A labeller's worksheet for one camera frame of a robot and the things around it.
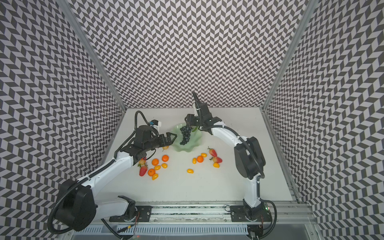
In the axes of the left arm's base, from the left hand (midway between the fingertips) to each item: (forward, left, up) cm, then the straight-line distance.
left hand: (172, 138), depth 83 cm
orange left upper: (-8, +11, -14) cm, 19 cm away
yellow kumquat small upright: (-7, -12, -14) cm, 20 cm away
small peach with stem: (-10, +1, +6) cm, 11 cm away
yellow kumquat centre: (-13, -10, -16) cm, 23 cm away
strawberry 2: (-6, -26, -15) cm, 30 cm away
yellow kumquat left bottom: (-16, +10, -15) cm, 24 cm away
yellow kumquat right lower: (-9, -25, -16) cm, 31 cm away
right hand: (+13, -9, 0) cm, 16 cm away
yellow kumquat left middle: (-11, +9, -14) cm, 20 cm away
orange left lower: (-14, +12, -14) cm, 23 cm away
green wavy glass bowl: (+6, -13, -13) cm, 19 cm away
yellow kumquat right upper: (-2, -18, -16) cm, 25 cm away
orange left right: (-5, +6, -14) cm, 16 cm away
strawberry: (-1, -24, -15) cm, 28 cm away
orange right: (-5, -16, -15) cm, 22 cm away
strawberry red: (-13, +17, -13) cm, 25 cm away
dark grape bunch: (+11, -7, -9) cm, 16 cm away
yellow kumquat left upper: (-10, +6, -15) cm, 19 cm away
